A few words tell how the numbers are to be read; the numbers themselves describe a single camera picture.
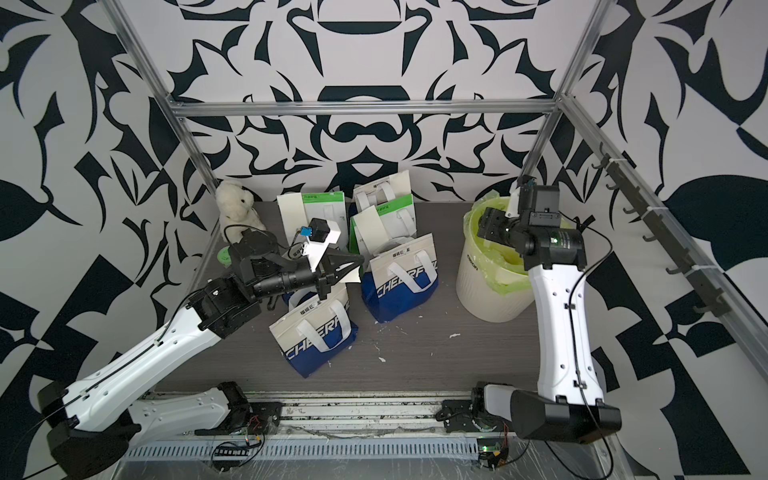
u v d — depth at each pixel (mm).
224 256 991
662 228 549
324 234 491
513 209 605
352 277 587
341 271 575
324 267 525
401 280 800
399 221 872
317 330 707
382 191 877
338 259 564
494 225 606
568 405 367
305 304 669
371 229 843
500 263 670
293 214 899
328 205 899
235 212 956
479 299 760
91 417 379
